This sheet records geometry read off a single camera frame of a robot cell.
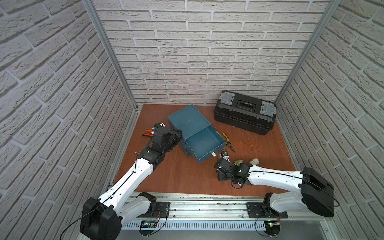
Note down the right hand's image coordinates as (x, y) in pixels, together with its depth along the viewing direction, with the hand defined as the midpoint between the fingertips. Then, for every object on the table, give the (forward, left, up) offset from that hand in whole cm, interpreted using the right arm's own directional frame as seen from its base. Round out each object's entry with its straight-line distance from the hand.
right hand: (223, 171), depth 84 cm
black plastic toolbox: (+34, -20, +13) cm, 41 cm away
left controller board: (-22, +41, -5) cm, 47 cm away
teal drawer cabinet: (+23, +18, +19) cm, 35 cm away
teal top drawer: (+11, +10, +13) cm, 20 cm away
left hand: (+16, +20, +21) cm, 33 cm away
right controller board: (-28, -20, -3) cm, 34 cm away
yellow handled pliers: (+20, -7, -2) cm, 21 cm away
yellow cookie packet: (+6, -10, -2) cm, 12 cm away
